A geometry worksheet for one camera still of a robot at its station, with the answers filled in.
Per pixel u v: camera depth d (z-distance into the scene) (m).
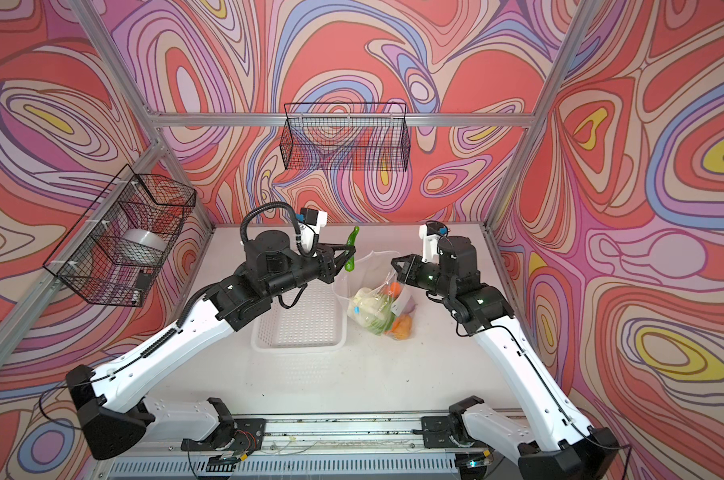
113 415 0.39
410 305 0.87
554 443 0.37
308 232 0.56
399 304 0.79
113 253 0.74
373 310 0.72
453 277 0.51
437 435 0.72
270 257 0.47
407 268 0.60
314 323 0.93
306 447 0.73
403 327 0.87
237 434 0.73
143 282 0.73
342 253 0.63
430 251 0.62
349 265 0.63
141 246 0.70
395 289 0.75
